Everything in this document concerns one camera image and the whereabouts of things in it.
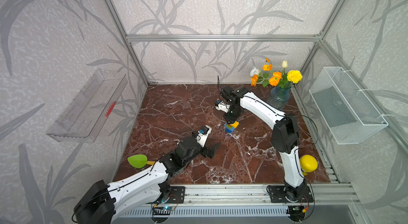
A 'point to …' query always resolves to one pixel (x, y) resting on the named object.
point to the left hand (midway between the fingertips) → (213, 138)
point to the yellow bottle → (307, 164)
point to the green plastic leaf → (138, 161)
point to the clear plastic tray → (85, 118)
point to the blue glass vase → (278, 97)
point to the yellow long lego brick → (235, 124)
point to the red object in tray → (110, 109)
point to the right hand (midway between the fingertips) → (229, 119)
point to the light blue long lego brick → (229, 129)
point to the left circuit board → (162, 210)
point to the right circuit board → (297, 213)
